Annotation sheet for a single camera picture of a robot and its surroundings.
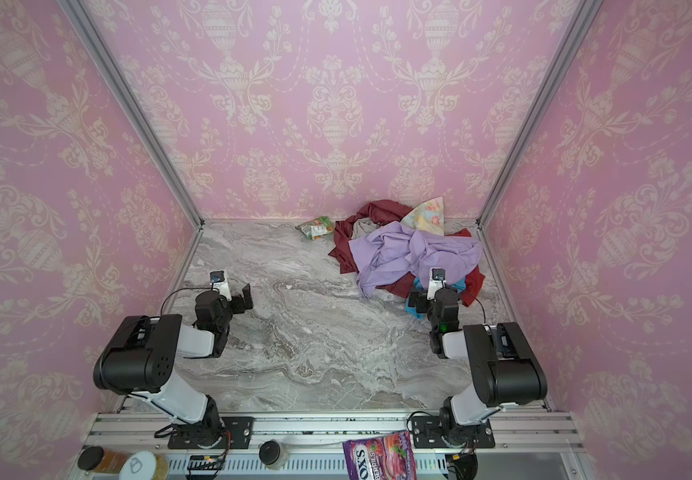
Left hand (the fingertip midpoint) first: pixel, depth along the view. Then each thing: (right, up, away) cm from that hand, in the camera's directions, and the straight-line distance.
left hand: (235, 286), depth 95 cm
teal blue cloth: (+58, 0, -3) cm, 58 cm away
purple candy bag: (+45, -37, -26) cm, 63 cm away
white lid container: (-10, -36, -29) cm, 48 cm away
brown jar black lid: (-16, -33, -32) cm, 49 cm away
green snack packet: (+23, +20, +20) cm, 36 cm away
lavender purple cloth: (+59, +11, +1) cm, 60 cm away
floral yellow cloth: (+65, +24, +16) cm, 72 cm away
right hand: (+62, +1, -1) cm, 62 cm away
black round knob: (+20, -34, -29) cm, 49 cm away
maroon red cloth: (+54, 0, +2) cm, 54 cm away
